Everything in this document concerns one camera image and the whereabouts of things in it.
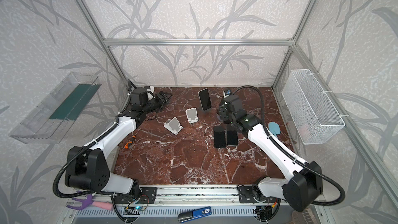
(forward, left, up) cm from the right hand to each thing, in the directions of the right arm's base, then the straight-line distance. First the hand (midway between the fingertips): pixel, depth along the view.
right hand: (226, 105), depth 80 cm
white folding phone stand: (-2, +31, -16) cm, 35 cm away
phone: (+13, +12, -8) cm, 20 cm away
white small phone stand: (+6, +20, -19) cm, 28 cm away
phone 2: (-6, +3, -24) cm, 25 cm away
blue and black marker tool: (-45, +16, -18) cm, 51 cm away
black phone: (-6, -4, -23) cm, 24 cm away
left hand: (+5, +29, +1) cm, 30 cm away
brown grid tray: (-46, -33, -23) cm, 61 cm away
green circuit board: (-42, +43, -23) cm, 64 cm away
